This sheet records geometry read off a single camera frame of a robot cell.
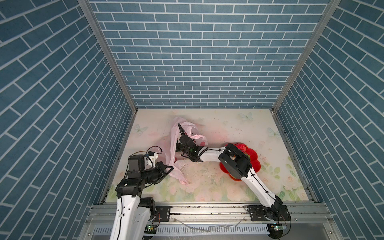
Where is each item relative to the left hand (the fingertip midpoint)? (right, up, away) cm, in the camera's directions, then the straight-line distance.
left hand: (173, 168), depth 73 cm
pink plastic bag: (0, +3, +4) cm, 5 cm away
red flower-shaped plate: (+46, -2, +14) cm, 48 cm away
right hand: (-7, +10, +24) cm, 27 cm away
